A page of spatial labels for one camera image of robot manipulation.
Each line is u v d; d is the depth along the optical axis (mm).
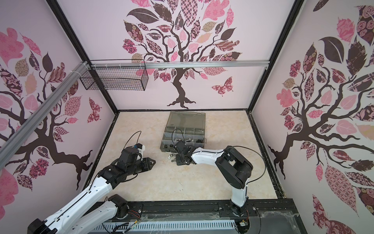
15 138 523
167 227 697
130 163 602
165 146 976
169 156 926
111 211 592
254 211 730
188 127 1043
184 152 708
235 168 475
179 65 931
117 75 948
